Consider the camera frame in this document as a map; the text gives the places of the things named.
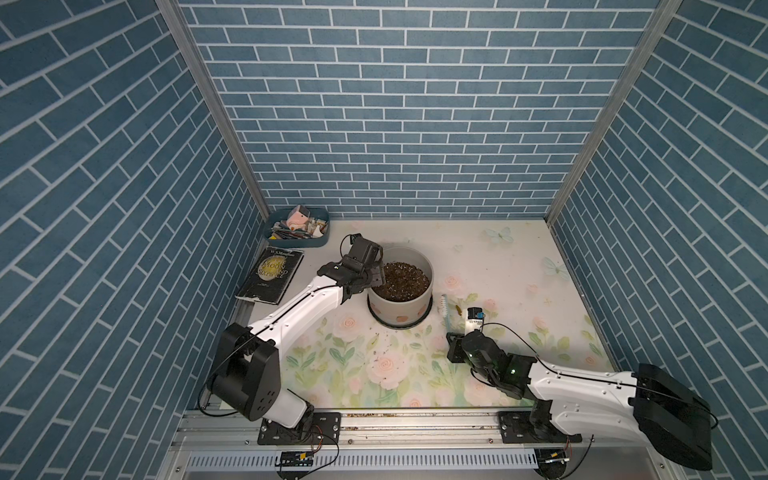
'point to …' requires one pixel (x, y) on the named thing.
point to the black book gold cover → (271, 276)
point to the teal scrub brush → (444, 309)
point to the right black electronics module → (551, 462)
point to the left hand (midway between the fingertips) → (381, 273)
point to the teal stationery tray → (315, 233)
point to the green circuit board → (297, 459)
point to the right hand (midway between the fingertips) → (446, 339)
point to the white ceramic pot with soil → (407, 293)
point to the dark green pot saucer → (402, 325)
